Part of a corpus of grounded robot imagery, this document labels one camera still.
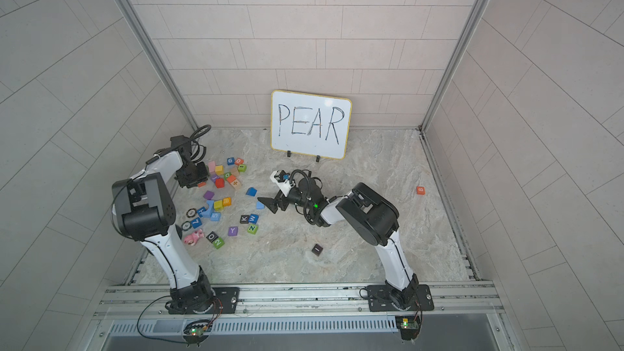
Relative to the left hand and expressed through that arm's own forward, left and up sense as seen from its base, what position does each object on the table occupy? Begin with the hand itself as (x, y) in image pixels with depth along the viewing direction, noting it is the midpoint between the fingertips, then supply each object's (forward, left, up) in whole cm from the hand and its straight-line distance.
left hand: (207, 175), depth 97 cm
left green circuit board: (-51, -14, +1) cm, 53 cm away
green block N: (-22, -23, -1) cm, 31 cm away
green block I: (+5, -13, -1) cm, 14 cm away
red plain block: (-3, -5, -2) cm, 6 cm away
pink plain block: (+4, -1, +1) cm, 4 cm away
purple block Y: (-22, -16, -1) cm, 27 cm away
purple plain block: (-8, -3, -2) cm, 9 cm away
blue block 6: (+7, -8, 0) cm, 11 cm away
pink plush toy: (-26, -3, 0) cm, 26 cm away
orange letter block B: (-6, -86, -1) cm, 86 cm away
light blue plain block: (-17, -26, +8) cm, 32 cm away
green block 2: (-27, -12, -1) cm, 29 cm away
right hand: (-10, -28, +7) cm, 30 cm away
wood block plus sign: (-4, -13, +1) cm, 14 cm away
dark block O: (-24, -9, -1) cm, 26 cm away
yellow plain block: (+3, -4, 0) cm, 5 cm away
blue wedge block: (-6, -19, -2) cm, 20 cm away
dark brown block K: (-18, -19, -1) cm, 26 cm away
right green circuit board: (-49, -72, -2) cm, 87 cm away
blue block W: (-18, -22, -1) cm, 28 cm away
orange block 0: (+7, -11, 0) cm, 13 cm away
